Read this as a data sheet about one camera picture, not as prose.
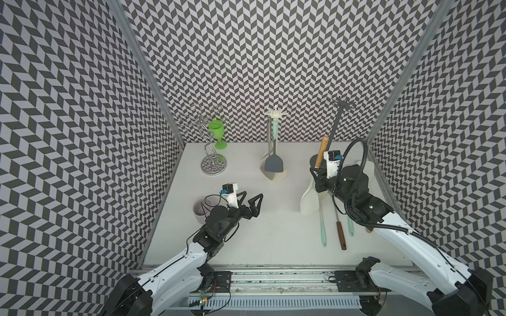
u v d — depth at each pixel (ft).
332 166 2.06
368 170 3.48
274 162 3.03
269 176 3.36
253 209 2.22
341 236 2.70
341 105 2.58
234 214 2.15
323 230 2.77
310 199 2.55
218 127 3.36
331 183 1.95
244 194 2.53
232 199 2.23
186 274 1.58
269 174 3.34
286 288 2.32
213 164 3.63
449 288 1.25
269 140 2.74
